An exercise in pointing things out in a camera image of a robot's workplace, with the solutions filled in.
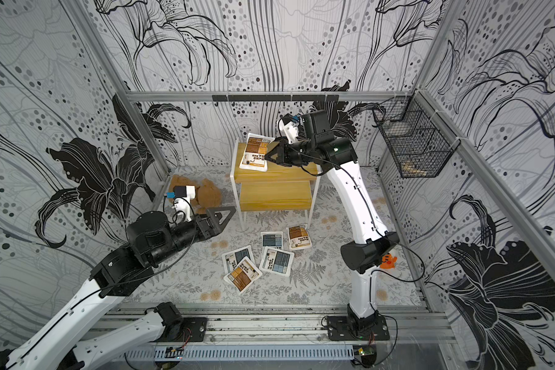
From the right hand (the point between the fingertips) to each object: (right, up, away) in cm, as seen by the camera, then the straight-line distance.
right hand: (269, 155), depth 69 cm
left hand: (-9, -19, -8) cm, 22 cm away
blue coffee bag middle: (+2, -38, +18) cm, 42 cm away
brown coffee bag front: (-10, -42, +13) cm, 45 cm away
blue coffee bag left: (-16, -37, +20) cm, 45 cm away
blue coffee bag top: (-1, -31, +24) cm, 39 cm away
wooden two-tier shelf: (+3, -10, +24) cm, 26 cm away
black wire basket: (+57, +9, +20) cm, 61 cm away
